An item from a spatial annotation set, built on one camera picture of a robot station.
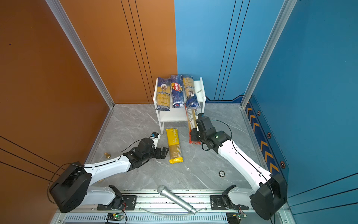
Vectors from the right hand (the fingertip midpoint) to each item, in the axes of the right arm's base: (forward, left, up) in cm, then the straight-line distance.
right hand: (193, 132), depth 80 cm
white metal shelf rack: (+18, +9, -5) cm, 21 cm away
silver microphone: (-31, +9, -17) cm, 36 cm away
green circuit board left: (-38, +41, -21) cm, 59 cm away
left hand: (-2, +18, -12) cm, 22 cm away
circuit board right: (-38, -21, -22) cm, 49 cm away
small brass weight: (-6, +55, -17) cm, 58 cm away
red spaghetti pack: (+6, +1, +6) cm, 8 cm away
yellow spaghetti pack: (-5, +11, -16) cm, 20 cm away
